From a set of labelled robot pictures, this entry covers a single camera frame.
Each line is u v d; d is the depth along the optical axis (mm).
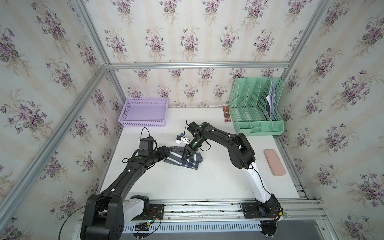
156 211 732
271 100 905
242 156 584
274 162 895
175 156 847
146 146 663
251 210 731
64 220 641
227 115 1147
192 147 819
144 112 1149
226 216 729
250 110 1174
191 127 837
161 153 765
